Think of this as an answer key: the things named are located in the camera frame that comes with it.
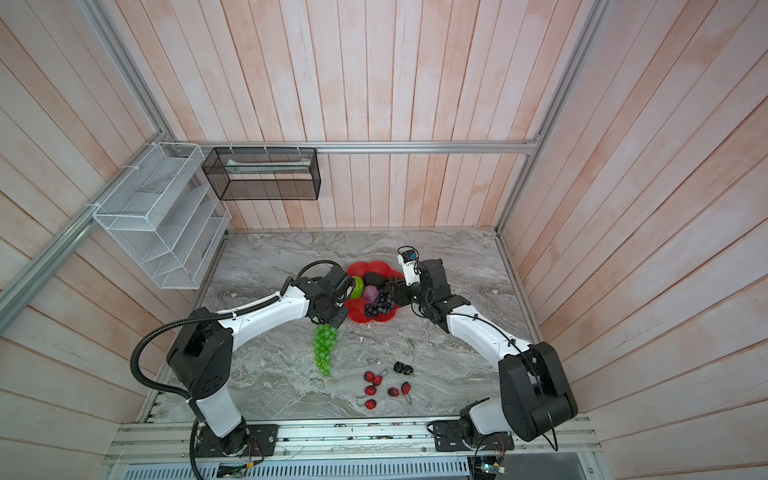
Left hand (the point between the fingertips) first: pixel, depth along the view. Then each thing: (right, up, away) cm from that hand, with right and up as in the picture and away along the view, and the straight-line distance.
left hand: (334, 319), depth 89 cm
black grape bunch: (+15, +3, +6) cm, 17 cm away
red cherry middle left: (+11, -18, -8) cm, 23 cm away
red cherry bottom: (+11, -21, -11) cm, 26 cm away
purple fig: (+11, +7, +8) cm, 15 cm away
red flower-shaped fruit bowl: (+6, +2, +7) cm, 9 cm away
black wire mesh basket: (-28, +49, +16) cm, 58 cm away
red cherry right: (+21, -17, -8) cm, 29 cm away
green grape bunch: (-3, -5, -1) cm, 6 cm away
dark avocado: (+11, +12, +11) cm, 19 cm away
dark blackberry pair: (+19, -13, -5) cm, 24 cm away
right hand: (+18, +11, -1) cm, 21 cm away
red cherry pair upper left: (+11, -15, -6) cm, 20 cm away
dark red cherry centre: (+17, -18, -8) cm, 27 cm away
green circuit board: (-22, -33, -18) cm, 44 cm away
